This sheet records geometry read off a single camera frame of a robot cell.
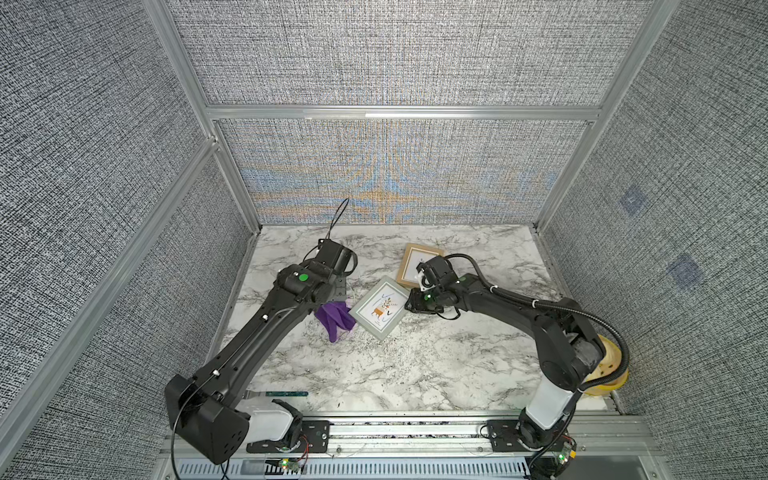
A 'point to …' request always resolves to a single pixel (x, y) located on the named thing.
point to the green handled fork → (255, 393)
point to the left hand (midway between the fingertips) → (336, 282)
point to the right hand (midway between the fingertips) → (406, 299)
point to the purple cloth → (334, 314)
